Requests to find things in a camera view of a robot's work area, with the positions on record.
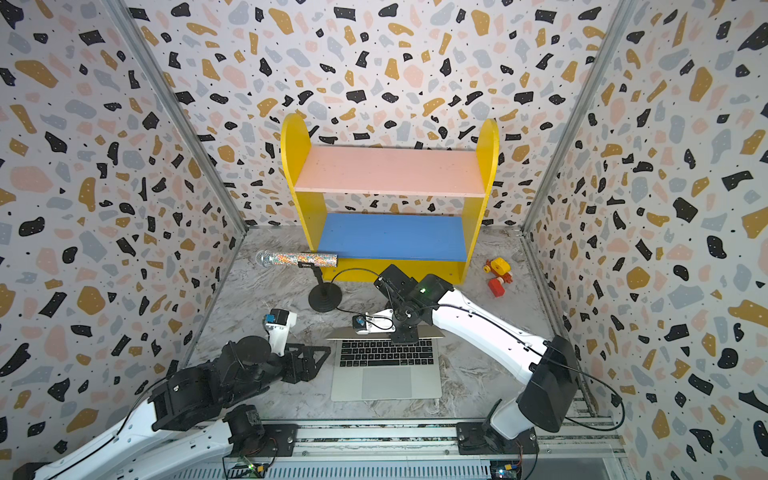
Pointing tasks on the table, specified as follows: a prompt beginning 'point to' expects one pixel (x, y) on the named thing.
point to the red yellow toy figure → (503, 272)
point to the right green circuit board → (506, 469)
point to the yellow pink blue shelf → (367, 244)
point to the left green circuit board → (253, 470)
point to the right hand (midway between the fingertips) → (391, 328)
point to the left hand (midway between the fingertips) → (323, 351)
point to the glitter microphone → (268, 258)
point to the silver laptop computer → (370, 368)
